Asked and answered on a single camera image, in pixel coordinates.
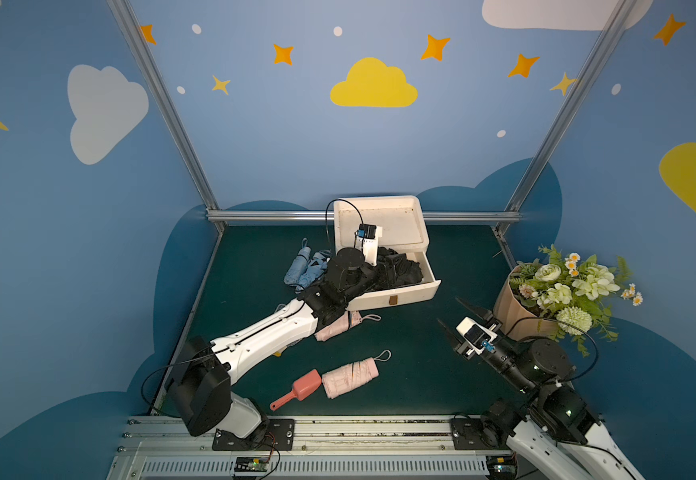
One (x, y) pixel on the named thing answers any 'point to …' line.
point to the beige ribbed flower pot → (515, 317)
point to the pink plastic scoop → (302, 387)
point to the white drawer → (404, 294)
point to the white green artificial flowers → (567, 294)
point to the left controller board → (251, 466)
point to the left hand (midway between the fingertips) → (398, 250)
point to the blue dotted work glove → (277, 354)
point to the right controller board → (501, 467)
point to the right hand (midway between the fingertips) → (458, 302)
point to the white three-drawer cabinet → (400, 217)
